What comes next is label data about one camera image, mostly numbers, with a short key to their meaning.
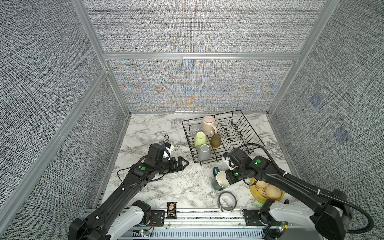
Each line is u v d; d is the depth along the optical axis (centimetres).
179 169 66
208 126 98
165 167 65
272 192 75
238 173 65
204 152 85
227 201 78
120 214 57
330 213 39
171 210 75
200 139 90
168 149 72
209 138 102
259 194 76
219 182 82
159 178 66
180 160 68
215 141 97
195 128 98
